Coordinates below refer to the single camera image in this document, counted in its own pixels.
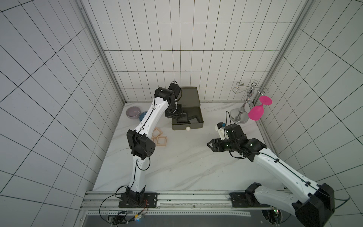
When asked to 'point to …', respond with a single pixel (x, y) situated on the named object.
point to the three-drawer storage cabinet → (189, 99)
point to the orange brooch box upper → (156, 132)
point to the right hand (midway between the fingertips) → (207, 144)
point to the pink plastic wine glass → (256, 112)
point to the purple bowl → (133, 112)
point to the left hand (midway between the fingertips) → (177, 118)
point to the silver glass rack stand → (239, 116)
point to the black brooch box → (189, 121)
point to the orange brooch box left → (152, 138)
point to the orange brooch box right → (161, 141)
